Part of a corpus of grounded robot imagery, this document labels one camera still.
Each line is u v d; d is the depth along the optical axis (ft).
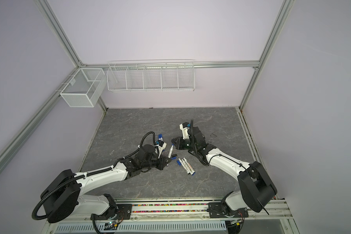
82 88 3.16
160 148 2.44
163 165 2.38
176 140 2.54
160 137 3.34
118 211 2.38
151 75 3.18
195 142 2.11
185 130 2.52
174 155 3.01
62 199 1.35
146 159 2.14
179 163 2.98
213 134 3.42
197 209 2.48
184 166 2.91
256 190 1.39
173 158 3.00
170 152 2.68
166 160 2.59
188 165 2.92
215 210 2.37
